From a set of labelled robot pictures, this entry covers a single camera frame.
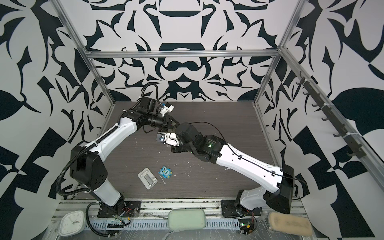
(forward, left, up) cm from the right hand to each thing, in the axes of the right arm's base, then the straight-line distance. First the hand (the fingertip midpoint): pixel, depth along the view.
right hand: (176, 129), depth 69 cm
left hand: (+5, -2, -4) cm, 7 cm away
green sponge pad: (-32, -4, -26) cm, 41 cm away
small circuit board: (-34, -32, -31) cm, 56 cm away
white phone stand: (-12, +18, -28) cm, 35 cm away
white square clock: (-33, +47, -24) cm, 62 cm away
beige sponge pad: (-34, -50, -26) cm, 66 cm away
